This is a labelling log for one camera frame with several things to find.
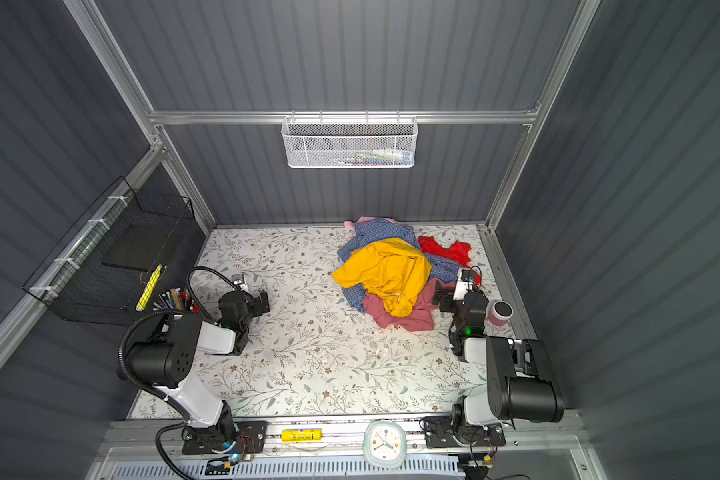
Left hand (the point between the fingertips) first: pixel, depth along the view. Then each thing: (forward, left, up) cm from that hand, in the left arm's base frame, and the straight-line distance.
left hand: (246, 293), depth 96 cm
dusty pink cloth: (-12, -55, 0) cm, 57 cm away
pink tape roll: (-13, -79, +3) cm, 81 cm away
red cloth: (+17, -76, -3) cm, 78 cm away
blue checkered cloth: (-3, -36, 0) cm, 36 cm away
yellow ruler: (-13, +13, +23) cm, 30 cm away
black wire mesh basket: (-7, +25, +24) cm, 35 cm away
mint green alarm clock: (-44, -41, -1) cm, 61 cm away
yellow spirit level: (-41, -21, -2) cm, 46 cm away
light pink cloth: (+34, -35, -3) cm, 49 cm away
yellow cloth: (+1, -48, +8) cm, 48 cm away
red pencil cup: (-7, +15, +9) cm, 19 cm away
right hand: (-5, -67, +7) cm, 68 cm away
